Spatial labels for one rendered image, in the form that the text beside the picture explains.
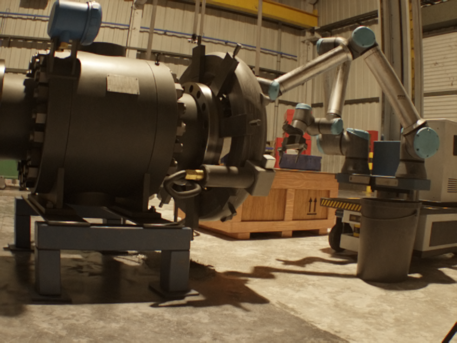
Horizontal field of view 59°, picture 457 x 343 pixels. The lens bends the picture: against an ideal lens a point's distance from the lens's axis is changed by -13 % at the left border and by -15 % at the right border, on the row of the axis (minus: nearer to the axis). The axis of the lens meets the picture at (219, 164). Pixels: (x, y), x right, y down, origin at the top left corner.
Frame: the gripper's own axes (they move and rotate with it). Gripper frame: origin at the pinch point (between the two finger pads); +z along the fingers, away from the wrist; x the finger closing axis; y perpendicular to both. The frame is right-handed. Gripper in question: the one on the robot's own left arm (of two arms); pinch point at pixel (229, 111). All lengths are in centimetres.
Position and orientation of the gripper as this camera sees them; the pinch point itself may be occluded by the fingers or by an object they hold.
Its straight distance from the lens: 200.5
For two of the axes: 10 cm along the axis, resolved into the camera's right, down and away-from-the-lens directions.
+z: -2.5, 5.9, -7.7
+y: -5.6, -7.4, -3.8
